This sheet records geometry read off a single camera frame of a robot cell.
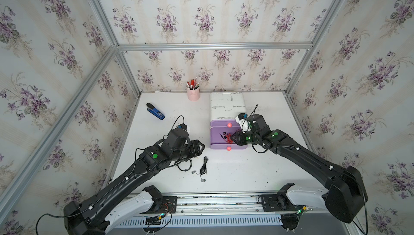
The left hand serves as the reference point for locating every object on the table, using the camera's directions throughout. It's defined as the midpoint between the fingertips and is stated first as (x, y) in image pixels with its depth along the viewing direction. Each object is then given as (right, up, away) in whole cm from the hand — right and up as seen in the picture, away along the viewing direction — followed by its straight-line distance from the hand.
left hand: (203, 149), depth 71 cm
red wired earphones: (+13, +2, +17) cm, 21 cm away
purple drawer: (+9, +2, +17) cm, 19 cm away
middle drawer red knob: (+13, -2, +10) cm, 16 cm away
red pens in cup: (-9, +35, +41) cm, 54 cm away
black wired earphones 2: (0, -14, +12) cm, 19 cm away
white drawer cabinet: (+12, +20, +13) cm, 27 cm away
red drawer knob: (+13, +10, +9) cm, 19 cm away
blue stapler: (-35, +17, +36) cm, 53 cm away
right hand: (+15, +4, +9) cm, 18 cm away
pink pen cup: (-8, +30, +37) cm, 48 cm away
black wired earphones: (-11, -10, +15) cm, 21 cm away
